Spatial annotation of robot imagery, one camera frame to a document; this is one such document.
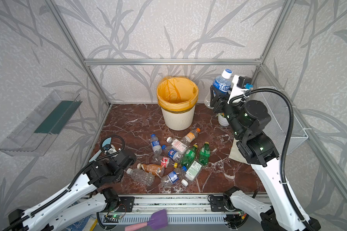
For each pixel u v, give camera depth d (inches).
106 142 42.6
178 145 35.9
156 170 31.6
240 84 16.0
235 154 36.7
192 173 31.7
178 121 36.9
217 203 28.9
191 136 37.6
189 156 34.3
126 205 28.6
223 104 18.0
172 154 34.1
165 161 32.6
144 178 31.6
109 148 25.6
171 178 30.4
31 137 24.9
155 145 35.8
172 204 29.7
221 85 18.9
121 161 21.7
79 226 26.7
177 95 41.6
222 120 39.2
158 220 27.4
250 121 14.0
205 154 35.0
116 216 27.8
